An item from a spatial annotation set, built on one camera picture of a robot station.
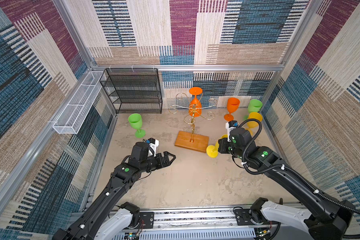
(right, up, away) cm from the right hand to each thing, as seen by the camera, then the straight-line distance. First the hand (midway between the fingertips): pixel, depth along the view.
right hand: (219, 143), depth 74 cm
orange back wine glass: (-11, +19, +3) cm, 22 cm away
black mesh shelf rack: (-53, +34, +36) cm, 73 cm away
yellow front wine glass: (+26, +9, +21) cm, 35 cm away
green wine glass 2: (+30, +22, +28) cm, 47 cm away
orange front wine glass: (+17, +23, +30) cm, 41 cm away
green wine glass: (-47, +11, +20) cm, 52 cm away
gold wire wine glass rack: (-11, -1, +27) cm, 29 cm away
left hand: (-24, -7, 0) cm, 25 cm away
